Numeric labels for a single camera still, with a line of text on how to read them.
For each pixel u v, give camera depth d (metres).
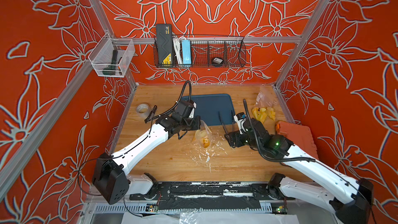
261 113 0.95
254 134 0.53
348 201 0.40
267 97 0.93
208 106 1.15
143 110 1.05
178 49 0.89
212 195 0.73
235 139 0.65
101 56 0.79
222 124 0.95
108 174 0.39
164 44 0.88
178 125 0.56
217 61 0.95
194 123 0.68
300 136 0.86
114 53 0.90
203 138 0.90
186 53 0.89
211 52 0.98
